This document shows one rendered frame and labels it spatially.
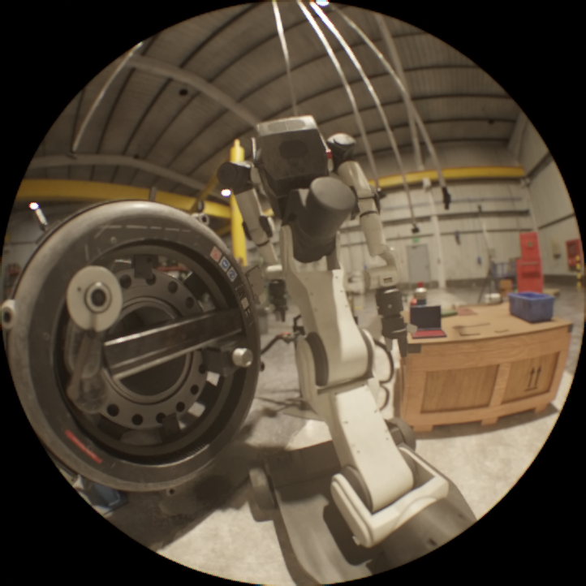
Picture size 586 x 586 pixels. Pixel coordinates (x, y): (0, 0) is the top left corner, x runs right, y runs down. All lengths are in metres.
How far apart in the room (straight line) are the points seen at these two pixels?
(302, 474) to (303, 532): 0.20
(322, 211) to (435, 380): 0.82
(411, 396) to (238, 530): 0.85
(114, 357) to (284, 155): 0.66
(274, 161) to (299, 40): 7.89
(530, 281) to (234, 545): 3.96
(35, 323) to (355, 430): 0.64
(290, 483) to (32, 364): 0.67
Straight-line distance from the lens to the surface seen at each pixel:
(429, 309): 1.07
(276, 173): 0.63
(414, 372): 0.94
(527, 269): 3.78
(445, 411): 1.10
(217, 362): 0.51
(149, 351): 0.44
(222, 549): 0.82
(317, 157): 0.67
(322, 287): 0.55
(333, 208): 0.46
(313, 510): 0.64
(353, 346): 0.50
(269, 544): 0.79
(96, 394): 0.50
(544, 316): 1.32
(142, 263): 0.59
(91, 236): 0.44
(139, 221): 0.48
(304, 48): 8.55
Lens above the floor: 0.74
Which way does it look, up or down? 2 degrees down
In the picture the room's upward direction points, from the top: 5 degrees counter-clockwise
